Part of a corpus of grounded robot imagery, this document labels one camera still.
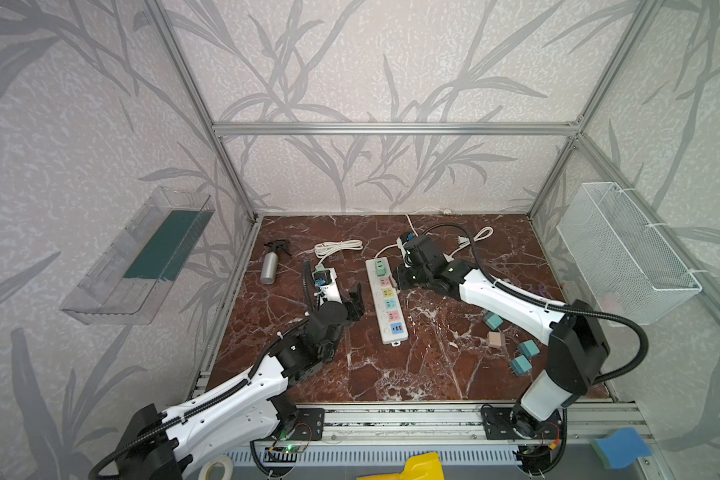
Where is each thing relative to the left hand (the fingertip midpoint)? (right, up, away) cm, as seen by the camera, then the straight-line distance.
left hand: (356, 279), depth 77 cm
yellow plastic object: (+15, -42, -9) cm, 46 cm away
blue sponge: (+63, -39, -8) cm, 74 cm away
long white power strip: (+9, -12, +14) cm, 21 cm away
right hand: (+11, +3, +9) cm, 14 cm away
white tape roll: (-30, -42, -8) cm, 52 cm away
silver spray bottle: (-32, +3, +26) cm, 41 cm away
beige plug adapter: (+40, -19, +10) cm, 46 cm away
